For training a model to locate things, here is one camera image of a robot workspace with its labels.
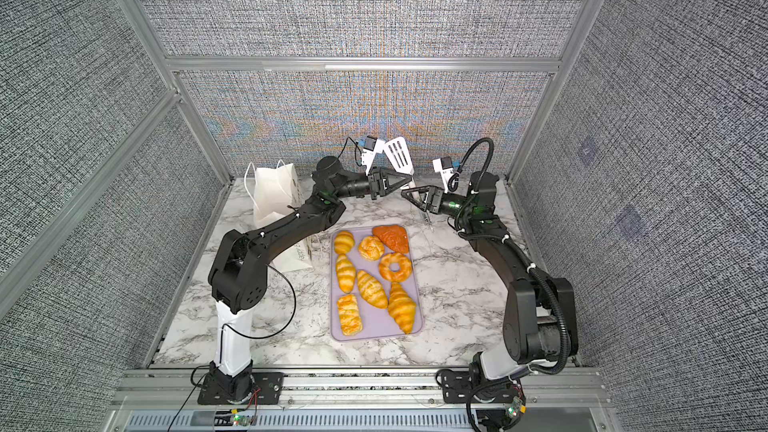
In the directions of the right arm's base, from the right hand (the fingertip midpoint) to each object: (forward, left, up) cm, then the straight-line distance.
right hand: (407, 194), depth 78 cm
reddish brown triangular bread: (+3, +3, -23) cm, 24 cm away
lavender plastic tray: (-23, +8, -28) cm, 37 cm away
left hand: (-2, 0, +6) cm, 6 cm away
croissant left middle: (-10, +18, -24) cm, 32 cm away
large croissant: (-20, +2, -24) cm, 31 cm away
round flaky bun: (-1, +11, -24) cm, 26 cm away
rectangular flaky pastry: (-22, +16, -24) cm, 36 cm away
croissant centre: (-16, +10, -24) cm, 30 cm away
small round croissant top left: (+1, +20, -24) cm, 31 cm away
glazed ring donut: (-5, 0, -26) cm, 27 cm away
